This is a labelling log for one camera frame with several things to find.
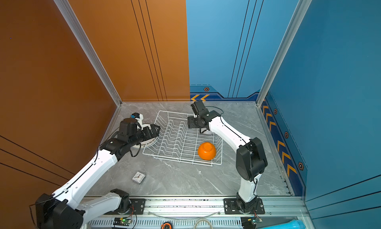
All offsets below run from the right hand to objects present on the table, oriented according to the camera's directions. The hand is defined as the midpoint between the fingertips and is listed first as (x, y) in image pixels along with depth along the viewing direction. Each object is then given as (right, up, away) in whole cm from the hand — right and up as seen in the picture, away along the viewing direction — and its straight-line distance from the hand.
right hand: (191, 122), depth 88 cm
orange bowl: (+9, -17, -2) cm, 19 cm away
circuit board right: (+28, -47, -18) cm, 58 cm away
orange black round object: (-13, -46, -22) cm, 53 cm away
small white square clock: (-29, -30, -7) cm, 42 cm away
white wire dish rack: (-13, -12, +8) cm, 20 cm away
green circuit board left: (-35, -47, -17) cm, 61 cm away
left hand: (-20, -3, -9) cm, 22 cm away
